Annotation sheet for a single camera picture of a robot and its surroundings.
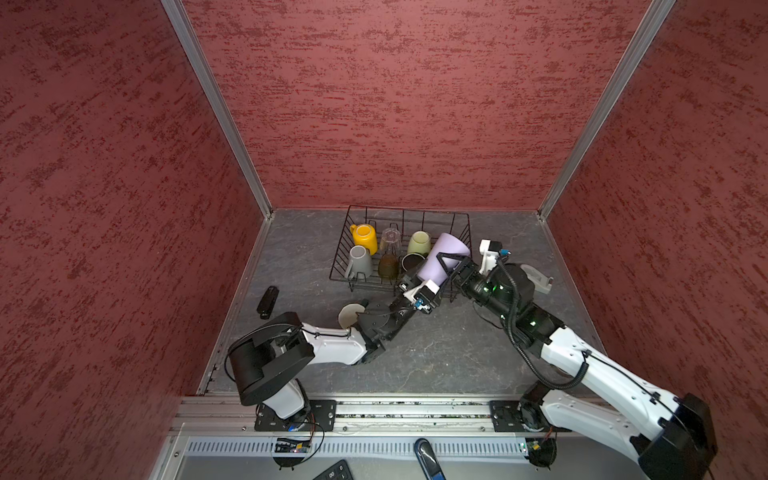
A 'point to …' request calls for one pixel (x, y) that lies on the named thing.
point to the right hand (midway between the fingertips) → (436, 269)
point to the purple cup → (432, 270)
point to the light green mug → (419, 242)
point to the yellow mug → (365, 235)
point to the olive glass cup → (388, 266)
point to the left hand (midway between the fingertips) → (433, 270)
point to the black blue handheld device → (428, 460)
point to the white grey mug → (360, 267)
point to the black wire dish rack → (407, 221)
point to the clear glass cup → (390, 241)
